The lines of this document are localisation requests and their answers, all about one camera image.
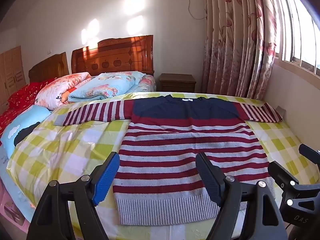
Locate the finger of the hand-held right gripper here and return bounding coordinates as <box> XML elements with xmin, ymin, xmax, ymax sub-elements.
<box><xmin>268</xmin><ymin>160</ymin><xmax>300</xmax><ymax>193</ymax></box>
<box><xmin>299</xmin><ymin>144</ymin><xmax>320</xmax><ymax>172</ymax></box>

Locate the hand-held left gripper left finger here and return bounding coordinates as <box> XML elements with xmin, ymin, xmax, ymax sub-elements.
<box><xmin>26</xmin><ymin>152</ymin><xmax>120</xmax><ymax>240</ymax></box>

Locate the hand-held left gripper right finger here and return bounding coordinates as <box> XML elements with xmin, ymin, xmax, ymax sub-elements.
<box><xmin>196</xmin><ymin>152</ymin><xmax>287</xmax><ymax>240</ymax></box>

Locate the red grey striped sweater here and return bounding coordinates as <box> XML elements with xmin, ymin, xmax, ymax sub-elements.
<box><xmin>54</xmin><ymin>94</ymin><xmax>285</xmax><ymax>226</ymax></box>

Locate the yellow white checked tablecloth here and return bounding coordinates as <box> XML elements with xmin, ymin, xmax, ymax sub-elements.
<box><xmin>6</xmin><ymin>92</ymin><xmax>320</xmax><ymax>240</ymax></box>

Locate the light blue undercloth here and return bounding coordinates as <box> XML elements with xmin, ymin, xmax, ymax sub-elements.
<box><xmin>0</xmin><ymin>142</ymin><xmax>35</xmax><ymax>205</ymax></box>

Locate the light blue floral quilt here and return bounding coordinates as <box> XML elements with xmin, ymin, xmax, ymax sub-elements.
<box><xmin>68</xmin><ymin>71</ymin><xmax>147</xmax><ymax>102</ymax></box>

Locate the pink plastic stool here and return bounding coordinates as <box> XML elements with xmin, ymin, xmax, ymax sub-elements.
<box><xmin>0</xmin><ymin>182</ymin><xmax>32</xmax><ymax>233</ymax></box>

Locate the light blue cloud pillow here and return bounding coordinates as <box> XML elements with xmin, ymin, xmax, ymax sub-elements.
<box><xmin>4</xmin><ymin>105</ymin><xmax>52</xmax><ymax>158</ymax></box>

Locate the wooden nightstand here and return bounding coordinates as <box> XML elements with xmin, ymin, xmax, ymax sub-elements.
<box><xmin>159</xmin><ymin>73</ymin><xmax>196</xmax><ymax>93</ymax></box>

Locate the pink floral quilt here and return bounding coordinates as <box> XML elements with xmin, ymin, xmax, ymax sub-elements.
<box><xmin>34</xmin><ymin>72</ymin><xmax>92</xmax><ymax>110</ymax></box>

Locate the red patterned bed sheet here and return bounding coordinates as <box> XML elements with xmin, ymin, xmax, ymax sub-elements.
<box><xmin>0</xmin><ymin>78</ymin><xmax>57</xmax><ymax>135</ymax></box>

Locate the carved wooden headboard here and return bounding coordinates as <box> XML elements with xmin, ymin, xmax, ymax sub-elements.
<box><xmin>71</xmin><ymin>35</ymin><xmax>155</xmax><ymax>77</ymax></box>

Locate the plain wooden headboard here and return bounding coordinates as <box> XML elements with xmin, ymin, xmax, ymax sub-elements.
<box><xmin>28</xmin><ymin>52</ymin><xmax>70</xmax><ymax>83</ymax></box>

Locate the barred window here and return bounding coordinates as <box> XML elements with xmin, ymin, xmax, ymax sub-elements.
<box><xmin>274</xmin><ymin>0</ymin><xmax>320</xmax><ymax>77</ymax></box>

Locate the pink floral curtain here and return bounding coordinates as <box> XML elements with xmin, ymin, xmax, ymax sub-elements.
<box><xmin>202</xmin><ymin>0</ymin><xmax>283</xmax><ymax>103</ymax></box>

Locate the wooden wardrobe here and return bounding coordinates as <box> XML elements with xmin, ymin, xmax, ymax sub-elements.
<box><xmin>0</xmin><ymin>46</ymin><xmax>27</xmax><ymax>113</ymax></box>

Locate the thin wall cable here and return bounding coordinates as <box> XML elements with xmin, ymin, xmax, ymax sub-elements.
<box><xmin>188</xmin><ymin>0</ymin><xmax>208</xmax><ymax>20</ymax></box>

